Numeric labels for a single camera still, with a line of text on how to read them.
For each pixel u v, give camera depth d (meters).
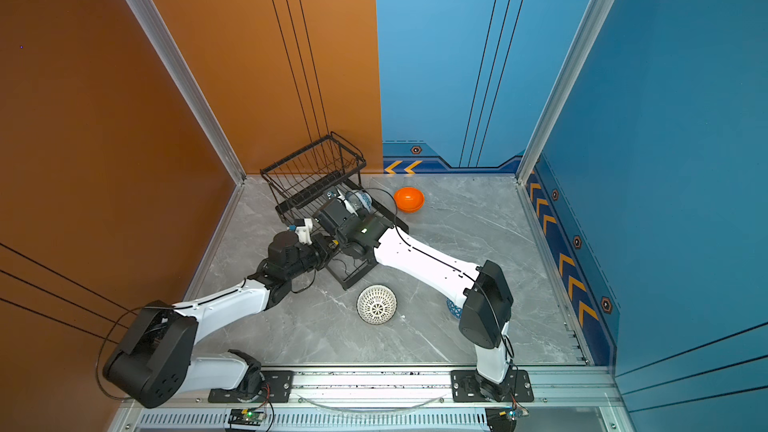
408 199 1.09
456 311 0.85
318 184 1.11
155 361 0.42
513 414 0.70
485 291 0.44
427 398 0.72
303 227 0.81
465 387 0.72
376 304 0.86
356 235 0.57
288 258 0.67
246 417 0.71
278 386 0.74
